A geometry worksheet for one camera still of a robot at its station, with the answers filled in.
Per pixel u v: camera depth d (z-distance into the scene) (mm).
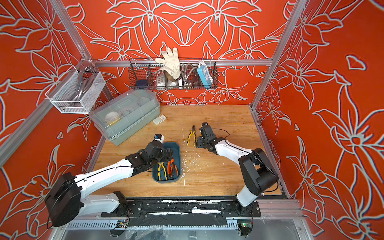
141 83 968
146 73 1005
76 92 764
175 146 922
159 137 744
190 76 825
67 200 400
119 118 876
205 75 876
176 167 853
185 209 742
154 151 625
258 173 447
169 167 857
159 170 850
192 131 1030
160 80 941
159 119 1102
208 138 711
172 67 899
